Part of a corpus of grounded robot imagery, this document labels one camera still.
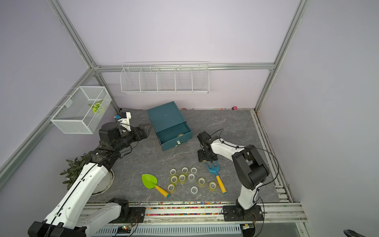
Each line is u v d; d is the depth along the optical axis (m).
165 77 0.99
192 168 0.89
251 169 0.48
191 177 0.85
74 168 0.67
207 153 0.80
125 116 0.64
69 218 0.39
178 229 0.71
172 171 0.87
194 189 0.81
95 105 0.81
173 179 0.85
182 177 0.85
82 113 0.82
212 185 0.83
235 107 1.24
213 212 0.75
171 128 0.82
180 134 0.85
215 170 0.87
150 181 0.84
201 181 0.83
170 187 0.82
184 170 0.88
